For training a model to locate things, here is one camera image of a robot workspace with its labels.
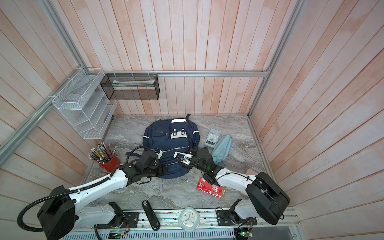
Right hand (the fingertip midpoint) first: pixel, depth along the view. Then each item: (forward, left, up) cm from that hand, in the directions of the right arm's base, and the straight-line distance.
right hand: (181, 150), depth 82 cm
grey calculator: (+19, -21, -14) cm, 31 cm away
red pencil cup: (-7, +40, -6) cm, 41 cm away
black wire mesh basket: (+47, +39, +9) cm, 62 cm away
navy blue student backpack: (+15, +8, -8) cm, 19 cm away
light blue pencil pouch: (+8, -25, -12) cm, 29 cm away
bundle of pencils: (-4, +42, +3) cm, 43 cm away
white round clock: (-31, -5, -12) cm, 34 cm away
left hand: (-10, +7, -7) cm, 15 cm away
